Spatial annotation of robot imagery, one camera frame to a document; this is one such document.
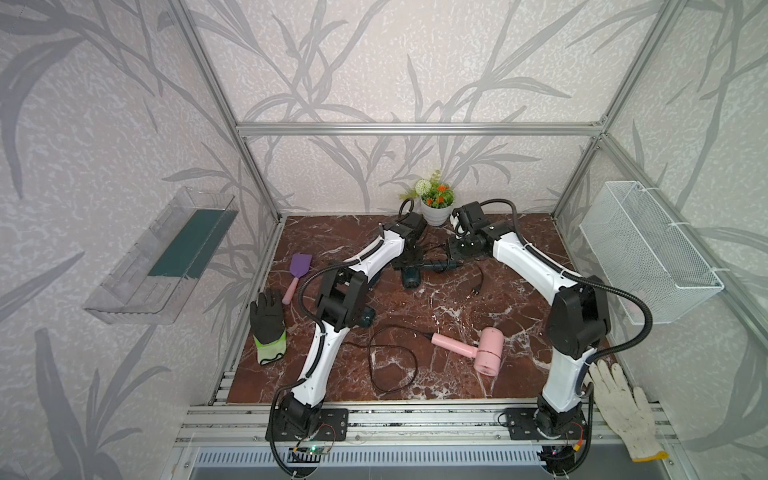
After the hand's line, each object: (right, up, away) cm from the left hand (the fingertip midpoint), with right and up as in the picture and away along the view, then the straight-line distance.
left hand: (415, 265), depth 101 cm
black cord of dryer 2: (-9, -23, -14) cm, 28 cm away
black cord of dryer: (+22, -6, +1) cm, 23 cm away
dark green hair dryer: (-2, -3, -5) cm, 6 cm away
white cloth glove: (+54, -37, -27) cm, 70 cm away
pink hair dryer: (+19, -23, -21) cm, 36 cm away
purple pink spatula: (-42, -1, +6) cm, 43 cm away
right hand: (+11, +6, -8) cm, 15 cm away
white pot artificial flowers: (+8, +24, +5) cm, 25 cm away
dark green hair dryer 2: (-15, -15, -14) cm, 25 cm away
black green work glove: (-46, -18, -10) cm, 50 cm away
